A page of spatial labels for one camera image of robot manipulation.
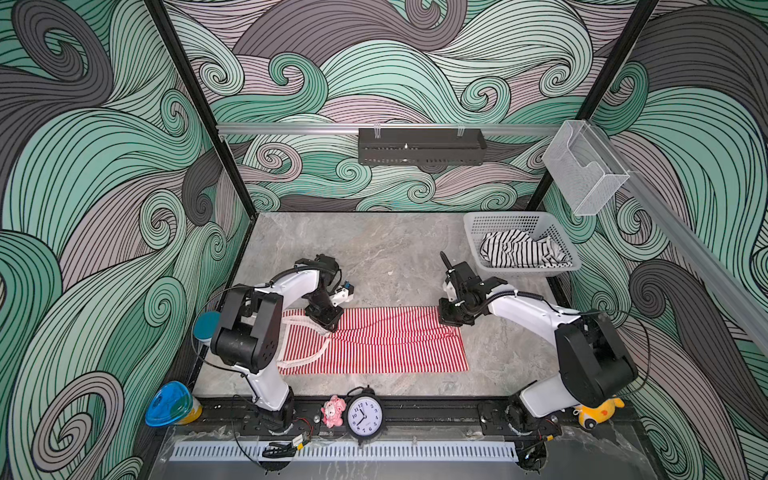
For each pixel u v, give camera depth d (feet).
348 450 2.29
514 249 3.49
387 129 3.03
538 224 3.61
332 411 2.34
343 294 2.79
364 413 2.37
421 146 3.13
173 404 2.21
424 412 2.48
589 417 2.29
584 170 2.58
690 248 1.94
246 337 1.54
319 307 2.39
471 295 2.12
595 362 1.42
